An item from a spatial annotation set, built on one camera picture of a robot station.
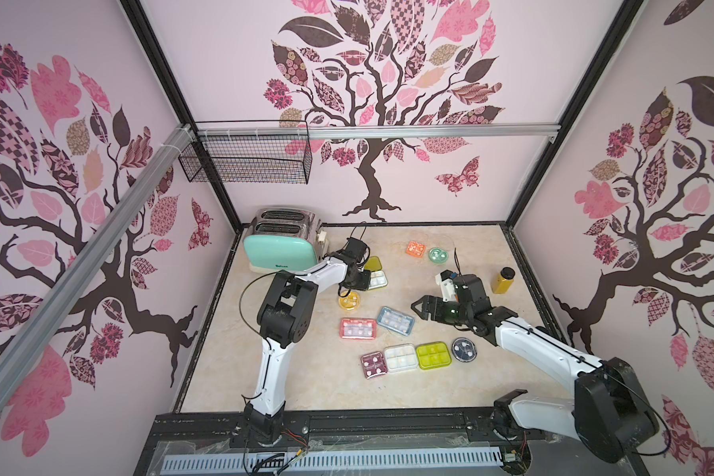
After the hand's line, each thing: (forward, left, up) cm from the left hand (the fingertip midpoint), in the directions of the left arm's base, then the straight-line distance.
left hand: (364, 287), depth 102 cm
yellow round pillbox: (-7, +5, +2) cm, 9 cm away
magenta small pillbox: (-27, -3, +2) cm, 28 cm away
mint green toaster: (+8, +26, +17) cm, 32 cm away
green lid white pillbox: (-25, -20, +1) cm, 32 cm away
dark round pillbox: (-23, -30, +2) cm, 38 cm away
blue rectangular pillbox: (-13, -10, +1) cm, 16 cm away
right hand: (-13, -17, +11) cm, 24 cm away
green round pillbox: (+12, -28, +2) cm, 30 cm away
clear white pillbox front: (-25, -10, +1) cm, 27 cm away
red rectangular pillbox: (-16, +2, +1) cm, 16 cm away
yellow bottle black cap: (-3, -46, +7) cm, 47 cm away
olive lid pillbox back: (+4, -5, +1) cm, 7 cm away
